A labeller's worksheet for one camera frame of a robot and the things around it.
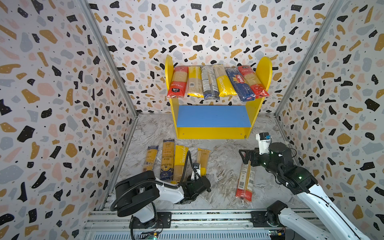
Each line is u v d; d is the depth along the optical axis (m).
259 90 0.72
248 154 0.63
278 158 0.50
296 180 0.47
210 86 0.74
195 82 0.77
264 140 0.61
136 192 0.47
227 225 0.73
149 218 0.60
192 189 0.66
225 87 0.72
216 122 1.02
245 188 0.82
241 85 0.74
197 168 0.76
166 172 0.87
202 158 0.93
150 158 0.92
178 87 0.73
